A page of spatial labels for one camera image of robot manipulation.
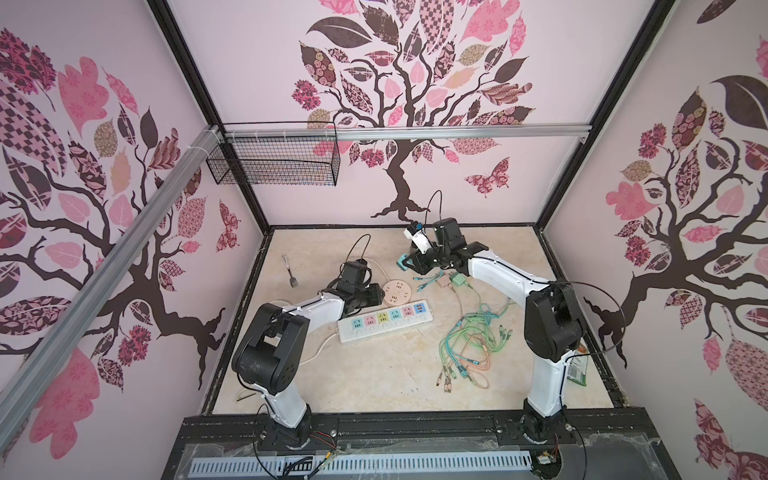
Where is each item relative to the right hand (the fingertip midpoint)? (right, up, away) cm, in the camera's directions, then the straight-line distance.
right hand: (409, 254), depth 91 cm
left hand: (-9, -14, +3) cm, 17 cm away
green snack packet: (+49, -33, -7) cm, 59 cm away
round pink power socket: (-4, -13, +6) cm, 15 cm away
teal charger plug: (-3, -3, -1) cm, 4 cm away
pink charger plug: (+13, -9, +9) cm, 18 cm away
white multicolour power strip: (-7, -21, 0) cm, 22 cm away
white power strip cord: (-27, -28, -4) cm, 39 cm away
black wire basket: (-43, +33, +3) cm, 54 cm away
